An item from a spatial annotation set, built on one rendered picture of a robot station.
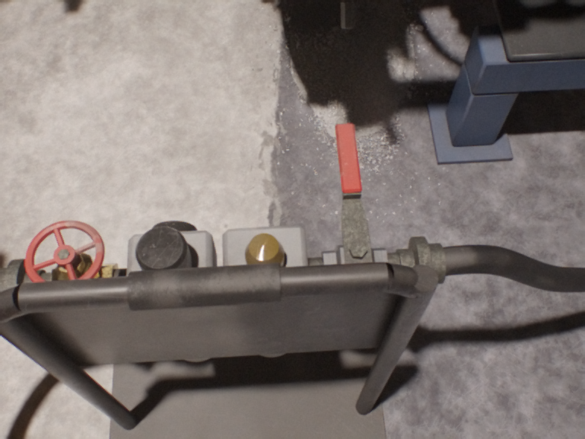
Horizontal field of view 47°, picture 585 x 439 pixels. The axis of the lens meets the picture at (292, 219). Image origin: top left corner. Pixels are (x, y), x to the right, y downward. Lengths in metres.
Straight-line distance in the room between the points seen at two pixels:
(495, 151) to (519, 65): 0.23
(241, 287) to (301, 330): 0.19
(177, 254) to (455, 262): 0.27
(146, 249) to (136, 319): 0.08
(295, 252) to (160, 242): 0.13
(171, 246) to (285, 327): 0.16
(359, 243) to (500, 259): 0.15
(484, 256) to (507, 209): 0.57
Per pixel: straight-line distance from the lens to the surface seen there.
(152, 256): 0.62
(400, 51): 1.42
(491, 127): 1.26
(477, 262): 0.69
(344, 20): 1.11
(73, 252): 0.64
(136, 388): 1.11
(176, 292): 0.54
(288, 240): 0.67
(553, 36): 1.16
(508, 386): 1.14
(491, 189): 1.27
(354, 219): 0.67
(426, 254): 0.67
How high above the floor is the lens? 1.07
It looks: 63 degrees down
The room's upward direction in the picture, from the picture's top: straight up
